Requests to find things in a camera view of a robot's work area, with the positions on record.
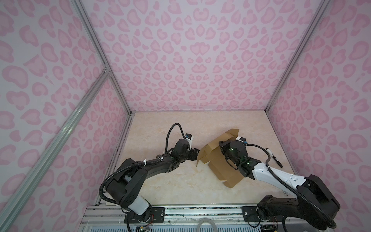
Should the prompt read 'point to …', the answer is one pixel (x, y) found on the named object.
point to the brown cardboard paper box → (211, 152)
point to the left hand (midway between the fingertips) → (197, 148)
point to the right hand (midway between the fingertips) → (217, 140)
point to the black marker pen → (274, 157)
